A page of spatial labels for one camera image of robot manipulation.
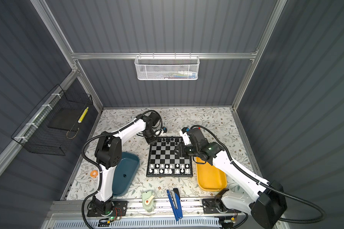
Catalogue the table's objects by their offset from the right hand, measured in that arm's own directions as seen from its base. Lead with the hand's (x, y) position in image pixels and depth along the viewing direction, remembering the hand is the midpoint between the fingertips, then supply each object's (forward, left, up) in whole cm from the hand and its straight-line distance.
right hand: (178, 151), depth 77 cm
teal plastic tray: (-7, +31, -15) cm, 35 cm away
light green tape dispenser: (-22, +15, -8) cm, 28 cm away
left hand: (+14, +18, -13) cm, 26 cm away
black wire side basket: (+6, +65, +14) cm, 66 cm away
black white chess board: (0, +9, -15) cm, 18 cm away
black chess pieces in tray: (-8, +32, -15) cm, 36 cm away
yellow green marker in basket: (+18, +53, +12) cm, 57 cm away
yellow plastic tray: (-9, -19, -16) cm, 27 cm away
